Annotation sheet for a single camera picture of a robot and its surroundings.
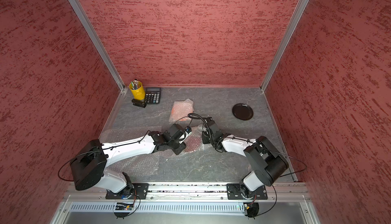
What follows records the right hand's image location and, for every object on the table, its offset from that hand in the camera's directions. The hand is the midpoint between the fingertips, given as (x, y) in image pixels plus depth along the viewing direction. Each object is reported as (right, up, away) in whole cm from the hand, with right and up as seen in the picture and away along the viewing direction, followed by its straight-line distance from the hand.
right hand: (205, 137), depth 93 cm
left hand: (-14, -3, -8) cm, 16 cm away
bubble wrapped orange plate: (-16, +17, +10) cm, 26 cm away
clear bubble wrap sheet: (-36, -14, -12) cm, 41 cm away
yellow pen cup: (-48, +28, +15) cm, 57 cm away
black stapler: (-45, +21, +14) cm, 52 cm away
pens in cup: (-47, +35, +7) cm, 59 cm away
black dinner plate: (+28, +15, +14) cm, 35 cm away
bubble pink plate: (-7, 0, -3) cm, 7 cm away
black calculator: (-39, +27, +20) cm, 52 cm away
